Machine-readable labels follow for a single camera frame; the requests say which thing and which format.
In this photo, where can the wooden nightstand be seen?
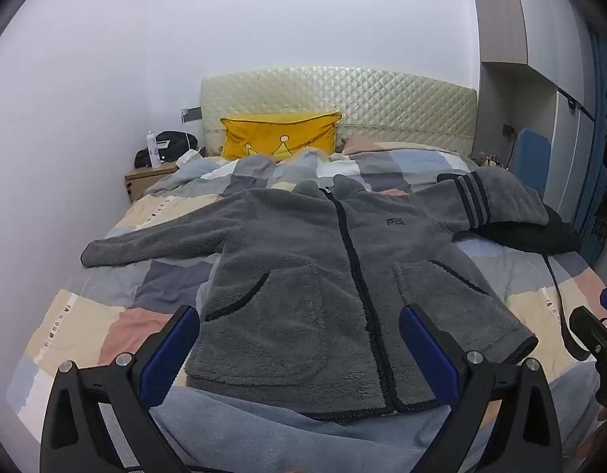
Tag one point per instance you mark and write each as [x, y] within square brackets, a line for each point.
[145, 180]

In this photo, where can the black garment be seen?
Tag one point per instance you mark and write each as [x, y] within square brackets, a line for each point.
[530, 236]

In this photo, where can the yellow crown print pillow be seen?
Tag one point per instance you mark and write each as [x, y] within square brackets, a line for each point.
[278, 138]

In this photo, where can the cream quilted headboard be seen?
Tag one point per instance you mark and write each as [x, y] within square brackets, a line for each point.
[382, 103]

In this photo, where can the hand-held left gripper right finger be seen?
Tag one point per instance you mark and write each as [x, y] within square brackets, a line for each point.
[426, 350]

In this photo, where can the white spray bottle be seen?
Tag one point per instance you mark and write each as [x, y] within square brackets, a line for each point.
[152, 150]

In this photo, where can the grey white wardrobe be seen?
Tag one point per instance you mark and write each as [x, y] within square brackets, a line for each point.
[525, 34]

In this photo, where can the small cosmetic bottles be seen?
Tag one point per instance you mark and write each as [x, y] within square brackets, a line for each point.
[490, 160]

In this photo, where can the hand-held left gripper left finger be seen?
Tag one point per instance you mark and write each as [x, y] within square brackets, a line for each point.
[170, 350]

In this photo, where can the blue padded board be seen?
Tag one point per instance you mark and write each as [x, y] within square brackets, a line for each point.
[530, 162]

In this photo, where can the patchwork pastel duvet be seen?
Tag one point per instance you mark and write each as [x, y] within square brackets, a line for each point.
[136, 325]

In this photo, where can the black wall socket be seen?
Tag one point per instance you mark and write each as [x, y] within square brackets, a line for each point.
[508, 131]

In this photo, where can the black bag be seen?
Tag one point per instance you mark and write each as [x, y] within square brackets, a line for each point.
[173, 143]

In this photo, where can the patchwork pillow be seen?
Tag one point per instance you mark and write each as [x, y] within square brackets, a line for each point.
[372, 145]

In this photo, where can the grey fleece zip jacket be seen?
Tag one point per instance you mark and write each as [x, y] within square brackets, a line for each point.
[293, 281]

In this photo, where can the grey wall switch panel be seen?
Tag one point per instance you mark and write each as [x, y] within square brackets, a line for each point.
[191, 114]

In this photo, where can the blue curtain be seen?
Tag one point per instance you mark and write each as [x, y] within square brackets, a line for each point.
[603, 108]

